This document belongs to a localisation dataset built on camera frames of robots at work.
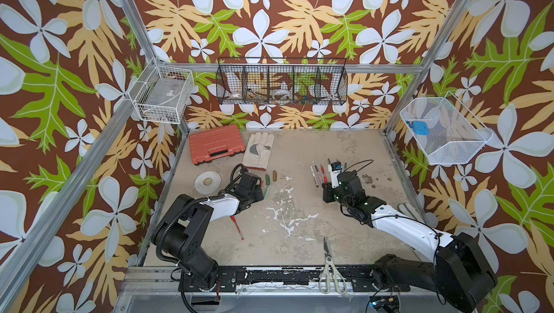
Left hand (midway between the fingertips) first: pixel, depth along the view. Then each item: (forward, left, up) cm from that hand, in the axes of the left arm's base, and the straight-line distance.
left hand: (260, 188), depth 96 cm
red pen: (-14, +10, -2) cm, 17 cm away
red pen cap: (-7, -2, +17) cm, 18 cm away
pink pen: (+8, -28, -1) cm, 29 cm away
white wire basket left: (+25, +40, +32) cm, 57 cm away
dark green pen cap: (+5, -3, 0) cm, 6 cm away
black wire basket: (+40, -9, +29) cm, 50 cm away
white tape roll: (+3, +25, -1) cm, 25 cm away
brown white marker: (+7, -25, -1) cm, 26 cm away
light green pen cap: (-2, -3, -1) cm, 4 cm away
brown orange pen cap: (+8, -6, -1) cm, 10 cm away
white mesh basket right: (+12, -72, +26) cm, 78 cm away
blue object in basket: (+15, -66, +24) cm, 72 cm away
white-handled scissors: (-35, -30, -2) cm, 46 cm away
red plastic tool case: (+24, +24, +3) cm, 34 cm away
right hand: (-3, -26, +9) cm, 27 cm away
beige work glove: (+23, +3, -1) cm, 24 cm away
